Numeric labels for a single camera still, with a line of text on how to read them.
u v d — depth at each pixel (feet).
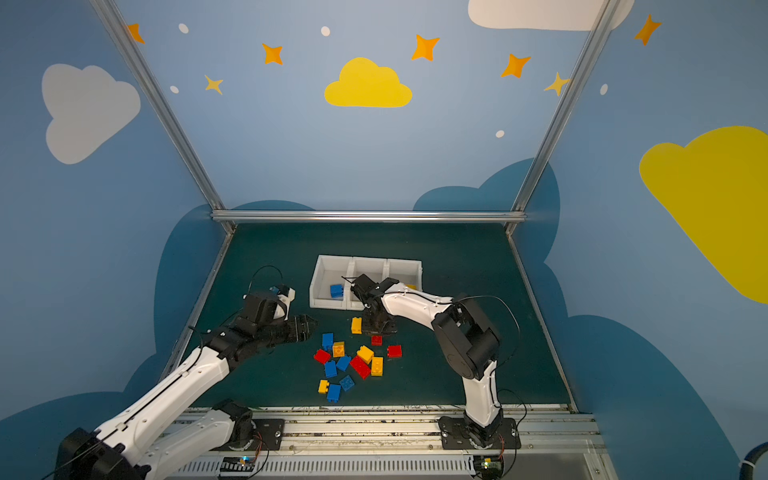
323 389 2.63
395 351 2.88
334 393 2.64
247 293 2.04
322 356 2.83
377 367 2.80
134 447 1.33
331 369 2.76
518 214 3.87
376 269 3.34
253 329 1.99
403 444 2.41
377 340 2.90
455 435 2.47
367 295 2.40
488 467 2.40
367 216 4.06
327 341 2.89
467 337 1.66
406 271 3.32
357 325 2.99
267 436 2.41
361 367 2.77
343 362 2.82
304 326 2.39
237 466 2.40
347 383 2.68
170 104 2.83
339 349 2.83
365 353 2.83
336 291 3.26
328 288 3.34
